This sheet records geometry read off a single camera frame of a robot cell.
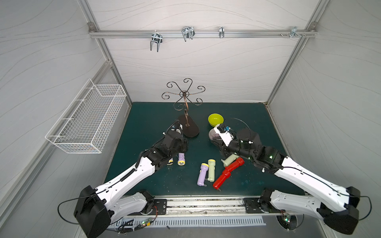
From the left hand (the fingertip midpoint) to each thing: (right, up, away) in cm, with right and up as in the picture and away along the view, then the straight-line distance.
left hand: (187, 141), depth 78 cm
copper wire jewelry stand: (-1, +8, +27) cm, 28 cm away
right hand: (+13, +4, -10) cm, 17 cm away
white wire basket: (-49, +10, -10) cm, 50 cm away
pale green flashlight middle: (+14, -17, +5) cm, 23 cm away
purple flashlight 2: (+8, -21, +2) cm, 22 cm away
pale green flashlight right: (+25, -13, +9) cm, 30 cm away
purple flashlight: (-4, -13, +8) cm, 16 cm away
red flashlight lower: (+20, -20, +2) cm, 28 cm away
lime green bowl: (+19, +11, +26) cm, 34 cm away
